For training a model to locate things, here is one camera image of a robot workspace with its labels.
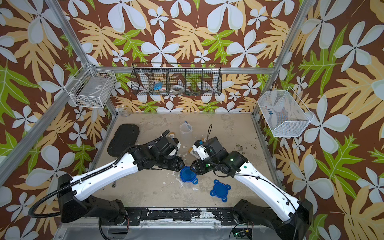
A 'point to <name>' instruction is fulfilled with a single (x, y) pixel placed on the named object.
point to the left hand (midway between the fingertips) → (182, 164)
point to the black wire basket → (176, 79)
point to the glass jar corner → (124, 110)
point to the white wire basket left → (92, 86)
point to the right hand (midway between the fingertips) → (192, 165)
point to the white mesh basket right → (282, 113)
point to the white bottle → (194, 153)
